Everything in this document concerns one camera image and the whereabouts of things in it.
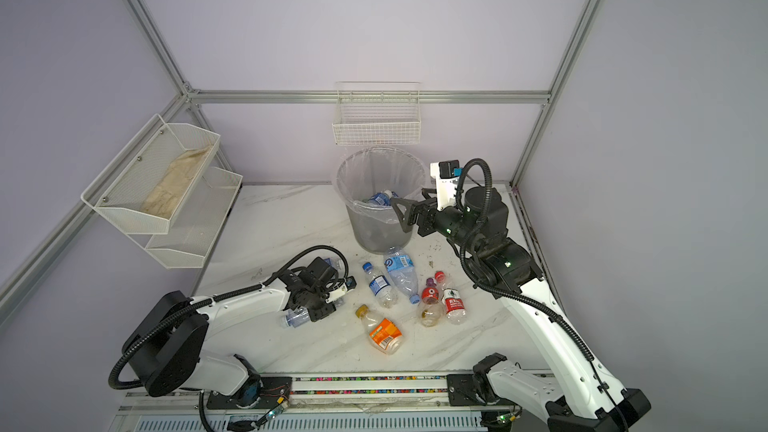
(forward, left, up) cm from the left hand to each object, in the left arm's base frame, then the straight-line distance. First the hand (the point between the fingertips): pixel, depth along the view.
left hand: (322, 303), depth 87 cm
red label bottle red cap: (-1, -38, +5) cm, 38 cm away
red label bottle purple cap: (+2, -32, +4) cm, 32 cm away
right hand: (+7, -23, +40) cm, 47 cm away
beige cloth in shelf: (+22, +38, +28) cm, 52 cm away
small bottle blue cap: (+3, -17, +5) cm, 18 cm away
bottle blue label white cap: (+27, -18, +17) cm, 36 cm away
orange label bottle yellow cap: (-9, -18, +1) cm, 21 cm away
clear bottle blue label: (-4, +6, -1) cm, 8 cm away
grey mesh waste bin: (+22, -16, +7) cm, 28 cm away
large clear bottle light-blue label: (+11, -24, +2) cm, 26 cm away
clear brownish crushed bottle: (-3, -32, 0) cm, 32 cm away
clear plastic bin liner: (+36, -13, +16) cm, 42 cm away
